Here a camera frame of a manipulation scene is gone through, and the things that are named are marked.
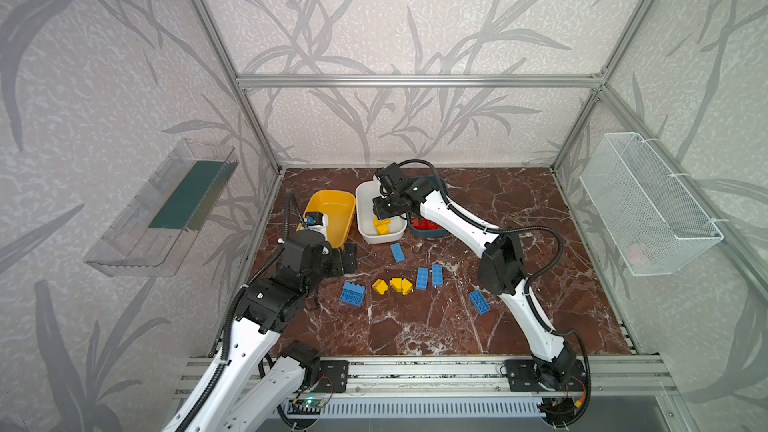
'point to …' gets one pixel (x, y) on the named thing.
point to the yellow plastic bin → (338, 205)
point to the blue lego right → (480, 302)
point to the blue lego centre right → (437, 274)
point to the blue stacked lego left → (353, 294)
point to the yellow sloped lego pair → (401, 285)
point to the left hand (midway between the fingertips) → (345, 239)
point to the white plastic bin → (366, 191)
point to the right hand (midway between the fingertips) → (378, 200)
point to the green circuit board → (309, 402)
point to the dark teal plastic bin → (438, 184)
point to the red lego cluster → (424, 224)
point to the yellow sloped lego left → (380, 286)
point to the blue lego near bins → (397, 252)
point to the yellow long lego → (382, 224)
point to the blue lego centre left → (422, 278)
